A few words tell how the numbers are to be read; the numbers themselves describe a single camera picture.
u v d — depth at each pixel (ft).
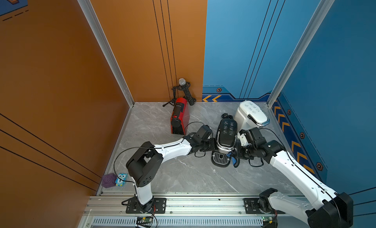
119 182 2.60
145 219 2.34
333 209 1.22
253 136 1.97
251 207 2.37
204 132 2.24
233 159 2.44
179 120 2.89
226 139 2.39
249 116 2.75
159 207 2.43
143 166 1.54
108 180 2.54
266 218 2.37
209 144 2.48
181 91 3.43
